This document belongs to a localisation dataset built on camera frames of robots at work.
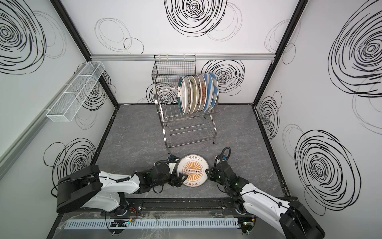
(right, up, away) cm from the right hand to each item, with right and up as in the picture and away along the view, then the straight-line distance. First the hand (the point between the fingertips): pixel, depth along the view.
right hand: (202, 173), depth 83 cm
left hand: (-10, 0, -2) cm, 10 cm away
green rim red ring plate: (-12, +44, -1) cm, 46 cm away
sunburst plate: (-5, +3, +4) cm, 7 cm away
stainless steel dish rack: (-10, +28, +25) cm, 39 cm away
